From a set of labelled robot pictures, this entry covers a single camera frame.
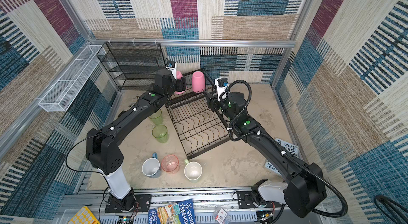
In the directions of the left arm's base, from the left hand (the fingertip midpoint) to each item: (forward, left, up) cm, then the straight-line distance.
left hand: (180, 76), depth 84 cm
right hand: (-13, -17, +1) cm, 21 cm away
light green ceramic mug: (-38, -6, -29) cm, 49 cm away
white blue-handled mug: (-37, +15, -27) cm, 48 cm away
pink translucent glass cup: (-35, +6, -30) cm, 46 cm away
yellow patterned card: (-56, +40, -30) cm, 75 cm away
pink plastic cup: (-3, 0, +4) cm, 5 cm away
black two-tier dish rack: (-13, -9, -28) cm, 32 cm away
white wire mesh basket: (-18, +52, +3) cm, 55 cm away
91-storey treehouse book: (-56, -1, -29) cm, 63 cm away
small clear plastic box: (-57, -19, -29) cm, 67 cm away
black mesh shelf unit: (+26, +36, -12) cm, 46 cm away
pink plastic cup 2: (-1, -9, -3) cm, 10 cm away
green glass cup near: (-17, +14, -28) cm, 36 cm away
